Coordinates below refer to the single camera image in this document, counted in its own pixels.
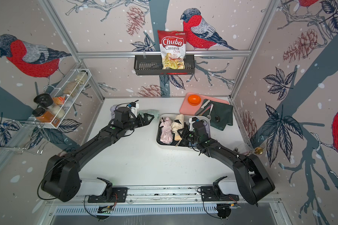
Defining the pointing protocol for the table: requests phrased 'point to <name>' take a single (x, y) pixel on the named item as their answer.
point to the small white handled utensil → (209, 117)
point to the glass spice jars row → (71, 91)
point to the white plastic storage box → (180, 144)
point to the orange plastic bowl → (194, 100)
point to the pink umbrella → (166, 137)
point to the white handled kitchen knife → (202, 107)
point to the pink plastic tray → (186, 109)
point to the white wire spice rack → (57, 105)
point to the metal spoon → (210, 111)
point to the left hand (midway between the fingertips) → (151, 115)
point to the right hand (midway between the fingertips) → (177, 130)
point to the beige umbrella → (177, 124)
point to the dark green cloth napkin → (219, 114)
